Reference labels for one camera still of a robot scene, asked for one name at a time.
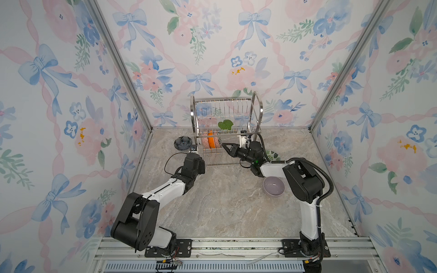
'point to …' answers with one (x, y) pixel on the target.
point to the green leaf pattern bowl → (273, 156)
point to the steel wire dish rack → (221, 120)
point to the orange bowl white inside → (210, 139)
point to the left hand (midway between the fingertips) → (200, 158)
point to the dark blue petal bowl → (182, 143)
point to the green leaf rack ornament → (227, 124)
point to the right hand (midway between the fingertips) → (222, 143)
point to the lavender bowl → (273, 186)
